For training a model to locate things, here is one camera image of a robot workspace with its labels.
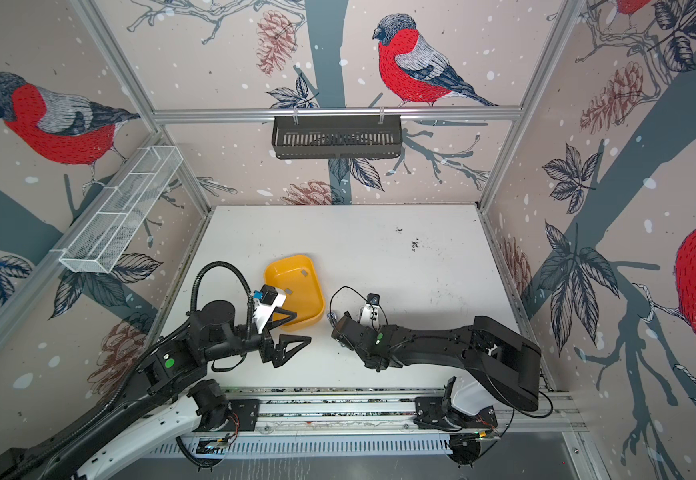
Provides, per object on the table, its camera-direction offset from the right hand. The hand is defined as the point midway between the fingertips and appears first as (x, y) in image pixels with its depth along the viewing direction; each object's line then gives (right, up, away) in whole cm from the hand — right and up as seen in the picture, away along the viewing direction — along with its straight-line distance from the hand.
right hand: (352, 333), depth 86 cm
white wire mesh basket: (-62, +35, -8) cm, 72 cm away
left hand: (-11, +8, -21) cm, 25 cm away
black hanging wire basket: (-6, +65, +21) cm, 68 cm away
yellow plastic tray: (-20, +14, +15) cm, 29 cm away
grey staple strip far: (-17, +15, +15) cm, 27 cm away
